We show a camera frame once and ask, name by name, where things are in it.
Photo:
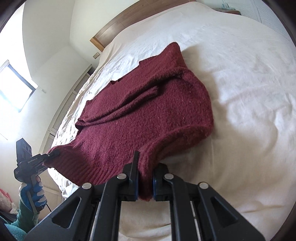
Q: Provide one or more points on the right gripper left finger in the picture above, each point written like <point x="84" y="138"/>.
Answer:
<point x="91" y="212"/>

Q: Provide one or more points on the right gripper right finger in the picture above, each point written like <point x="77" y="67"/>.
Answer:
<point x="198" y="212"/>

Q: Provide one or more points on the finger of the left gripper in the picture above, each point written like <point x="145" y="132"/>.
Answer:
<point x="53" y="154"/>

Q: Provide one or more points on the dark red knitted sweater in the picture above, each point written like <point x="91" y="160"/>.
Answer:
<point x="158" y="109"/>

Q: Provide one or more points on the teal sleeved left forearm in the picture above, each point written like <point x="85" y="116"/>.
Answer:
<point x="26" y="220"/>

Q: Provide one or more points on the blue gloved left hand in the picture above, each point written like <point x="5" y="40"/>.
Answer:
<point x="32" y="195"/>

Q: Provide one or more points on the wooden headboard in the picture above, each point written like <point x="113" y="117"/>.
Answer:
<point x="135" y="13"/>

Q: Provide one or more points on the white bed sheet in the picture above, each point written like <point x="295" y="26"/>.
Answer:
<point x="249" y="72"/>

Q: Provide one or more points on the wooden nightstand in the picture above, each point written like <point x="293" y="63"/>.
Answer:
<point x="229" y="11"/>

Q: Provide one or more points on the items on nightstand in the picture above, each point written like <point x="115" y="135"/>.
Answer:
<point x="226" y="6"/>

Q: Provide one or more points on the window with dark frame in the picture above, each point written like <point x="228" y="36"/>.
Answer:
<point x="15" y="89"/>

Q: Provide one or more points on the beige wall switch plate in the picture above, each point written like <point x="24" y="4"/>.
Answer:
<point x="96" y="55"/>

